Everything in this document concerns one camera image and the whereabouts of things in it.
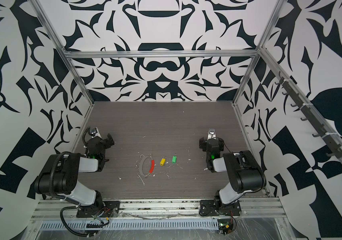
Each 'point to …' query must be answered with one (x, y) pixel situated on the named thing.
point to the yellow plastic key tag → (162, 162)
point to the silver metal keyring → (138, 161)
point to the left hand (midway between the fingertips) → (100, 134)
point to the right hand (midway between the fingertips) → (213, 136)
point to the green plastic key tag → (174, 159)
